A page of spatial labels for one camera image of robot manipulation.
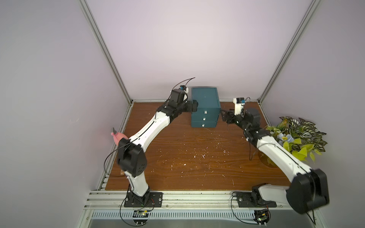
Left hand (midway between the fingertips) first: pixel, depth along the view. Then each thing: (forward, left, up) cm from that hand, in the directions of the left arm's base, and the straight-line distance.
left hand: (193, 102), depth 82 cm
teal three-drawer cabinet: (+10, -9, -5) cm, 14 cm away
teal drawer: (0, -8, -16) cm, 18 cm away
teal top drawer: (+1, -8, -9) cm, 12 cm away
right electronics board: (-52, -35, -29) cm, 69 cm away
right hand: (-4, -20, 0) cm, 20 cm away
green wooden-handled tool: (-42, +27, +6) cm, 50 cm away
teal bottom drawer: (0, -8, -23) cm, 24 cm away
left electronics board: (-53, +27, -31) cm, 67 cm away
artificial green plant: (-22, -55, -3) cm, 59 cm away
